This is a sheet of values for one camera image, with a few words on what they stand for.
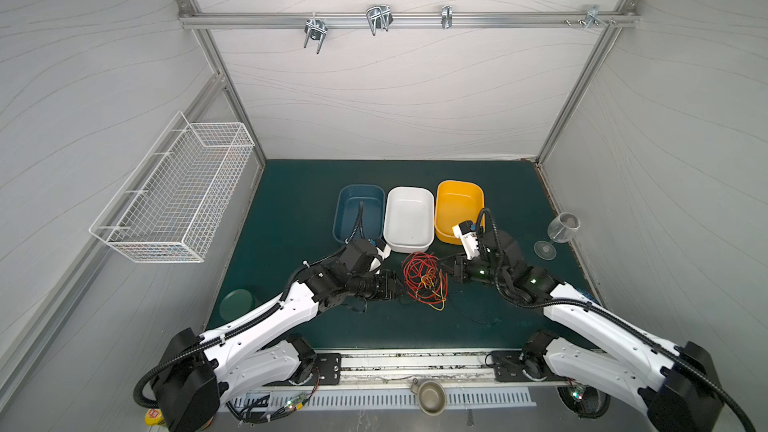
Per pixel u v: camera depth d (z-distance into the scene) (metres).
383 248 0.73
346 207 1.08
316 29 0.80
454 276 0.67
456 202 1.05
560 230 0.86
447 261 0.74
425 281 0.84
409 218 1.05
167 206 0.68
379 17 0.77
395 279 0.69
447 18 0.78
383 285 0.66
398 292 0.71
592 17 0.77
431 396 0.69
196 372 0.39
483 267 0.65
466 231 0.70
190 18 0.77
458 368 0.75
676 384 0.39
